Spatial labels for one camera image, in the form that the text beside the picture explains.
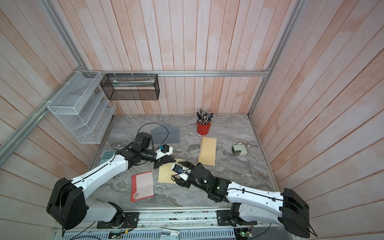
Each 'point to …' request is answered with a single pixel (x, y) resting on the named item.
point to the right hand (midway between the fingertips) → (177, 167)
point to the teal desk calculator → (107, 155)
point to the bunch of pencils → (203, 117)
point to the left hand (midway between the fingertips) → (173, 161)
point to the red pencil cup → (203, 129)
